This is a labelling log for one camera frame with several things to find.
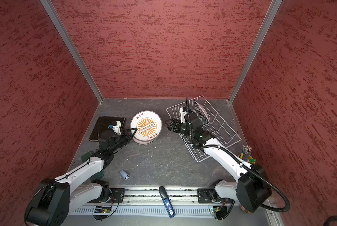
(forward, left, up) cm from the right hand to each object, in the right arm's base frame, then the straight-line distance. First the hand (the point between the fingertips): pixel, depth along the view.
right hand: (168, 125), depth 78 cm
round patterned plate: (+3, +12, -4) cm, 13 cm away
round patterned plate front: (-3, +15, -6) cm, 16 cm away
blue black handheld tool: (-35, +2, -17) cm, 39 cm away
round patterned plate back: (+16, -24, -6) cm, 30 cm away
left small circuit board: (-36, +36, -23) cm, 56 cm away
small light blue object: (-22, +25, -18) cm, 38 cm away
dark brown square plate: (+20, +53, -24) cm, 61 cm away
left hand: (0, +18, -5) cm, 19 cm away
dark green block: (-8, +56, -22) cm, 60 cm away
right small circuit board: (-39, -26, -23) cm, 52 cm away
